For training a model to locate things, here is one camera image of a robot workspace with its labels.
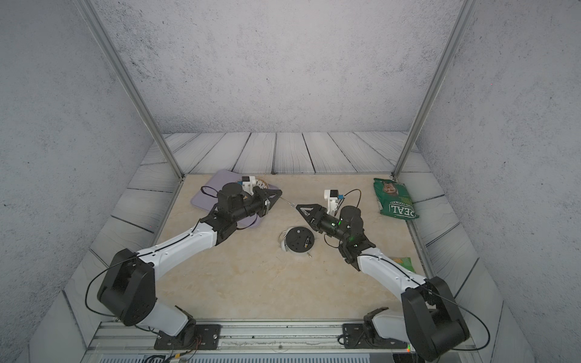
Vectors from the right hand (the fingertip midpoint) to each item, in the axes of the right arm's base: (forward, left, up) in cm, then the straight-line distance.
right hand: (299, 210), depth 75 cm
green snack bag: (+22, -43, -23) cm, 54 cm away
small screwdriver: (+3, +4, 0) cm, 5 cm away
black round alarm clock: (+1, +1, -21) cm, 21 cm away
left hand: (+5, +4, +3) cm, 7 cm away
